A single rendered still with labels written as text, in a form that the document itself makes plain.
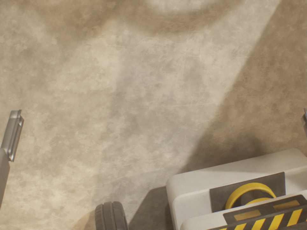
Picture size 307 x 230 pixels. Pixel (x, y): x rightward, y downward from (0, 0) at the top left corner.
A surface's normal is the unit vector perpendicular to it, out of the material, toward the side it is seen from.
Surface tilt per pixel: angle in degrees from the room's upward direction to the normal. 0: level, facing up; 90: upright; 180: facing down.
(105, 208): 91
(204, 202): 0
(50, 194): 0
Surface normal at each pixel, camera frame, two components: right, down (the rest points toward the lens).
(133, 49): 0.12, 0.33
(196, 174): -0.17, -0.92
